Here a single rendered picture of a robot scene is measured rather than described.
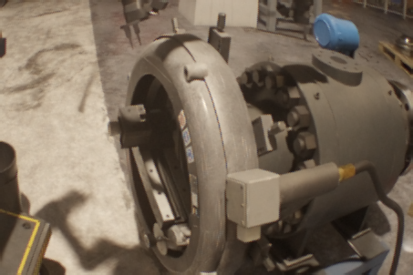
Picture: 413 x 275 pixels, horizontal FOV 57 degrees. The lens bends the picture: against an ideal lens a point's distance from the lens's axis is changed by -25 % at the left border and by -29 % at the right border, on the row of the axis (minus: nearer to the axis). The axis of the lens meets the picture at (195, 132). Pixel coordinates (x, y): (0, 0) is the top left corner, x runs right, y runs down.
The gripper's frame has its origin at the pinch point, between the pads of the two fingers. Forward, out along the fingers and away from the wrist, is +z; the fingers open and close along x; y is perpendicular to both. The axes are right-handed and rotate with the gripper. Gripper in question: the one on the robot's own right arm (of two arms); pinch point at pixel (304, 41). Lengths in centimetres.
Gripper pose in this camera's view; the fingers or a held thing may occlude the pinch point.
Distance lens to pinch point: 131.5
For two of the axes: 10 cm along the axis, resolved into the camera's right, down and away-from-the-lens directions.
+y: -9.9, -0.8, -0.7
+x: 0.2, 5.3, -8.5
